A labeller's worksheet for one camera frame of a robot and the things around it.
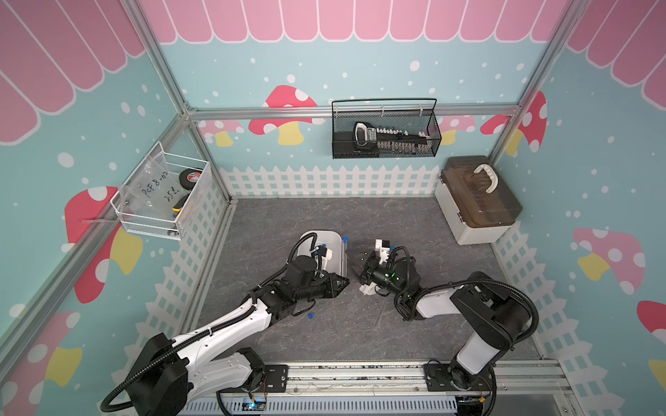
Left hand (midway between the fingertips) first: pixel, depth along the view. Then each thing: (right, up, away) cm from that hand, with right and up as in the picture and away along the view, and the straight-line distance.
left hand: (348, 287), depth 77 cm
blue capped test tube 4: (+10, -13, +8) cm, 18 cm away
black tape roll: (-50, +33, +3) cm, 60 cm away
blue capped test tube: (-1, +9, +3) cm, 9 cm away
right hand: (0, +8, +2) cm, 9 cm away
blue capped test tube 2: (-9, +10, +26) cm, 30 cm away
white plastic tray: (-6, +13, +24) cm, 28 cm away
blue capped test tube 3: (-12, -12, +10) cm, 20 cm away
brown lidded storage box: (+53, +27, +26) cm, 65 cm away
